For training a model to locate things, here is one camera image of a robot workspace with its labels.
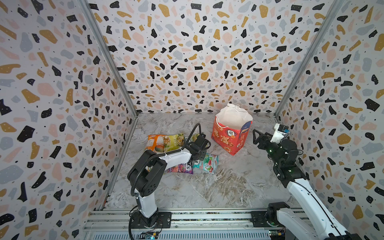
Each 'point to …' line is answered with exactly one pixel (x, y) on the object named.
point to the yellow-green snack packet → (173, 142)
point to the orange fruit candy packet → (155, 142)
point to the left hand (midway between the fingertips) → (200, 149)
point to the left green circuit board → (148, 235)
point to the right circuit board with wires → (275, 234)
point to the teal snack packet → (210, 164)
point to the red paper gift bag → (231, 127)
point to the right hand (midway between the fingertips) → (258, 129)
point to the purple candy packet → (187, 167)
